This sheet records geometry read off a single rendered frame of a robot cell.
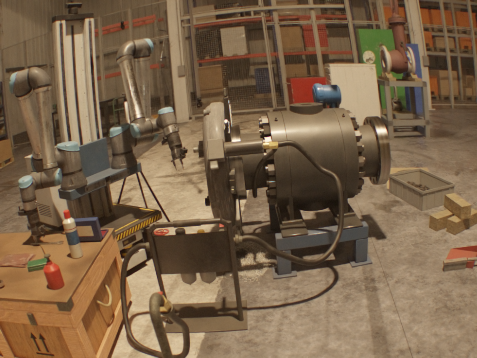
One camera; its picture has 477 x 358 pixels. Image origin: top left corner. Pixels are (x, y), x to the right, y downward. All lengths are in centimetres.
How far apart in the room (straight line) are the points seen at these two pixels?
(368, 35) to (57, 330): 894
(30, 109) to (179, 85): 796
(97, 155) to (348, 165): 157
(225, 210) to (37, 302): 131
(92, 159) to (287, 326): 161
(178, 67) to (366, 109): 509
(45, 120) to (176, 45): 808
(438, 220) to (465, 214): 23
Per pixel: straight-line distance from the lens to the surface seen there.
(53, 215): 290
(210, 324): 214
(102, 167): 286
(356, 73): 630
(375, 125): 267
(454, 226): 300
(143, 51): 275
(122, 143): 279
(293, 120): 253
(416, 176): 407
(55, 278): 169
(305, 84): 788
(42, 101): 221
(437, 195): 352
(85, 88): 287
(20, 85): 225
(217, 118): 244
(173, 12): 1020
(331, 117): 257
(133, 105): 257
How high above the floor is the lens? 121
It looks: 16 degrees down
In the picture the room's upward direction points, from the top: 6 degrees counter-clockwise
